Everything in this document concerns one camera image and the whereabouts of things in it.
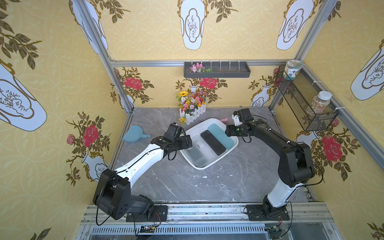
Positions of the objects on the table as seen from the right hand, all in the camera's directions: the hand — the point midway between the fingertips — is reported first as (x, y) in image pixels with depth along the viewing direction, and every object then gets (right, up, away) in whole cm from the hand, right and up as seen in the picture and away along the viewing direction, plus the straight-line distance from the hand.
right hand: (235, 129), depth 94 cm
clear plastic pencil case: (-20, -12, +3) cm, 24 cm away
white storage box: (-23, +1, +9) cm, 25 cm away
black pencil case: (-11, -11, +2) cm, 16 cm away
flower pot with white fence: (-27, +17, +8) cm, 33 cm away
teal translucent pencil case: (-8, -4, +9) cm, 13 cm away
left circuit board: (-49, -48, -21) cm, 72 cm away
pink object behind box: (-3, +7, +18) cm, 19 cm away
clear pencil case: (-25, -17, -5) cm, 31 cm away
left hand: (-34, -6, -8) cm, 36 cm away
